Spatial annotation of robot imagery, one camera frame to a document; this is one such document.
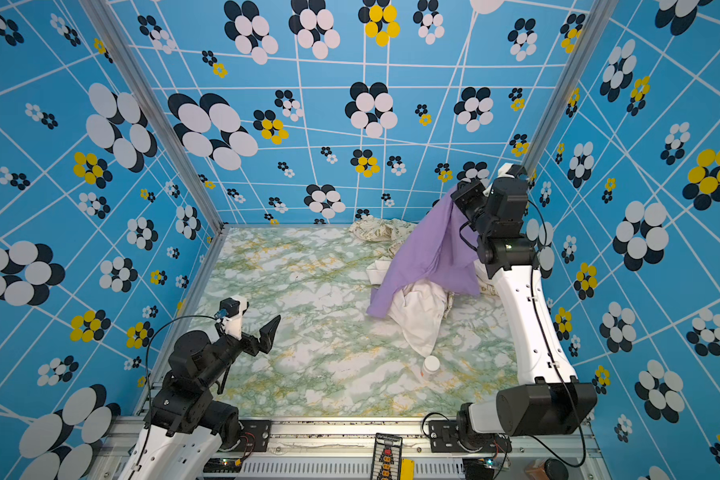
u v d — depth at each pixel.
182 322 0.97
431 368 0.77
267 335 0.65
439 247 0.78
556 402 0.38
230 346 0.61
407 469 0.69
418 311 0.85
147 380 0.87
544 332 0.42
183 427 0.51
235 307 0.61
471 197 0.61
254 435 0.73
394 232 1.12
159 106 0.87
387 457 0.69
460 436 0.67
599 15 0.68
